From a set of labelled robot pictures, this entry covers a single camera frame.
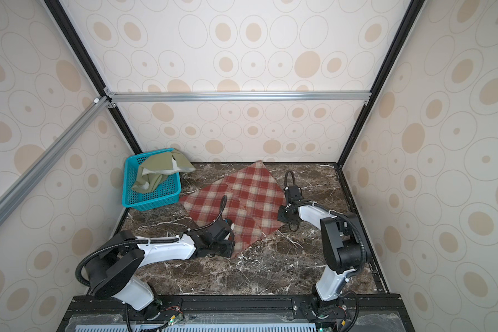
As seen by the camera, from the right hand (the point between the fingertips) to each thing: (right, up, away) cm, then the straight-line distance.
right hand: (284, 215), depth 97 cm
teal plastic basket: (-59, +11, +9) cm, 60 cm away
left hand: (-20, -12, -11) cm, 26 cm away
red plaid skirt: (-17, +8, +7) cm, 20 cm away
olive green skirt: (-64, +20, +4) cm, 67 cm away
